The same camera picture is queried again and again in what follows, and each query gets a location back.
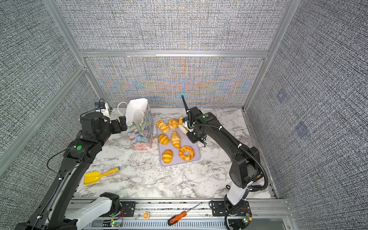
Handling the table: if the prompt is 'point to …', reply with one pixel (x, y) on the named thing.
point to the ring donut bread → (184, 149)
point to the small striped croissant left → (163, 139)
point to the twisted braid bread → (164, 127)
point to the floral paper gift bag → (140, 123)
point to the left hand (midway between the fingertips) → (116, 117)
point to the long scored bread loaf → (175, 140)
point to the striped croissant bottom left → (167, 155)
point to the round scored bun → (173, 123)
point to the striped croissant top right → (180, 120)
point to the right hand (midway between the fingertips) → (194, 137)
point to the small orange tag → (146, 215)
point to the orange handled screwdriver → (176, 218)
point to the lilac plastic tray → (185, 141)
